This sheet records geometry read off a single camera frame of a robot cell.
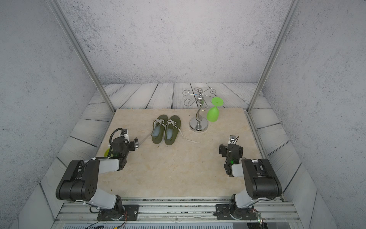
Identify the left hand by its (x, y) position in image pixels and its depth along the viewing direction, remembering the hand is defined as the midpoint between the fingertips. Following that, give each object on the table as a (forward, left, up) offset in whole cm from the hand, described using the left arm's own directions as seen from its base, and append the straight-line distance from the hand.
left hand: (131, 137), depth 94 cm
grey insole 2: (+6, -24, -5) cm, 25 cm away
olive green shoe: (+15, -19, 0) cm, 25 cm away
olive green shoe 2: (+8, -26, -3) cm, 28 cm away
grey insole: (+10, -15, -5) cm, 18 cm away
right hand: (-5, -66, -2) cm, 66 cm away
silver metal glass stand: (+16, -45, -7) cm, 49 cm away
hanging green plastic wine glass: (+11, -54, +10) cm, 56 cm away
